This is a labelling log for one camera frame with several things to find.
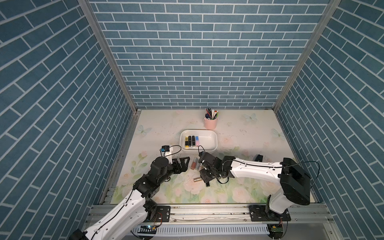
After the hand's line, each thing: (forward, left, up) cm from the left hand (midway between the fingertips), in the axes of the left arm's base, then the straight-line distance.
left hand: (187, 160), depth 78 cm
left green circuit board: (-28, +19, -17) cm, 38 cm away
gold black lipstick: (+16, +2, -13) cm, 21 cm away
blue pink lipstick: (+20, -5, -12) cm, 24 cm away
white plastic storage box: (+22, -13, -13) cm, 28 cm away
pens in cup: (+37, -15, -3) cm, 40 cm away
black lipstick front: (-8, -11, -12) cm, 19 cm away
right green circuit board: (-28, -44, -17) cm, 55 cm away
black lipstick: (+22, 0, -12) cm, 25 cm away
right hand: (-5, -9, -9) cm, 13 cm away
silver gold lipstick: (-6, -6, -11) cm, 14 cm away
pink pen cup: (+33, -15, -10) cm, 38 cm away
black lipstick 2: (+19, -3, -11) cm, 22 cm away
